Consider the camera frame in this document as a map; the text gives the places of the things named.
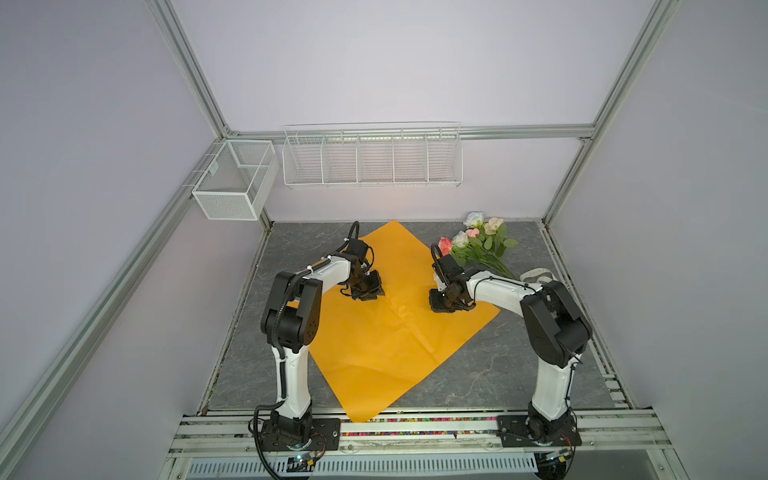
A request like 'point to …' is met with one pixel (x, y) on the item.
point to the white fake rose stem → (476, 219)
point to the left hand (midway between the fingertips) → (384, 295)
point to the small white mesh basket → (237, 180)
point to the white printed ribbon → (542, 274)
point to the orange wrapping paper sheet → (373, 348)
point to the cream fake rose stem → (492, 226)
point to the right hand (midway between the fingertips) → (435, 308)
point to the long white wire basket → (369, 155)
